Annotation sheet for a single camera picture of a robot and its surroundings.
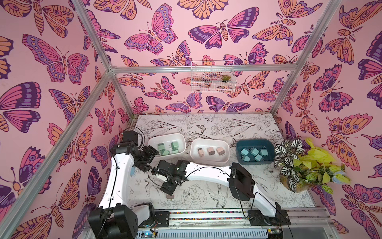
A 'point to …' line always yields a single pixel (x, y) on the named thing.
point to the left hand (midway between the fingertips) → (157, 156)
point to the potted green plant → (302, 166)
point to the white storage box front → (168, 144)
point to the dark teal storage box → (259, 144)
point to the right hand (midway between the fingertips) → (167, 182)
